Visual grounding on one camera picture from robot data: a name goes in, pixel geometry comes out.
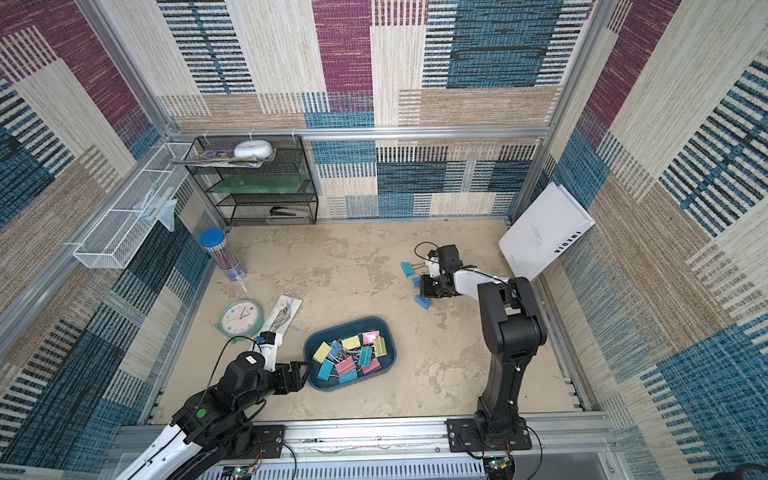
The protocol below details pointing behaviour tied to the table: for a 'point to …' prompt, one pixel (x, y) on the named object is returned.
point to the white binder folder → (543, 231)
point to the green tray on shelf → (258, 183)
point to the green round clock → (242, 317)
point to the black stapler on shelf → (273, 211)
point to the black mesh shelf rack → (253, 209)
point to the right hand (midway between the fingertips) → (421, 285)
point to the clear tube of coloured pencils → (214, 242)
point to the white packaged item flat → (280, 314)
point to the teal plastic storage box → (349, 352)
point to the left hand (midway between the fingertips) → (303, 365)
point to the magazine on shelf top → (223, 159)
